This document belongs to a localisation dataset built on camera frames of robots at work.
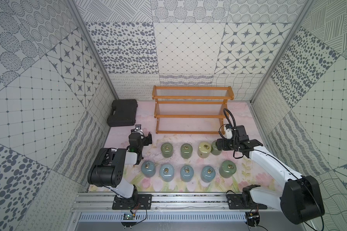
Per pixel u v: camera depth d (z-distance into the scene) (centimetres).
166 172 76
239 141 66
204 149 85
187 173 76
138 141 74
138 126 83
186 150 87
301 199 40
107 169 46
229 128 78
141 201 74
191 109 119
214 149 87
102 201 76
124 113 107
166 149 85
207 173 76
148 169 78
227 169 78
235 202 73
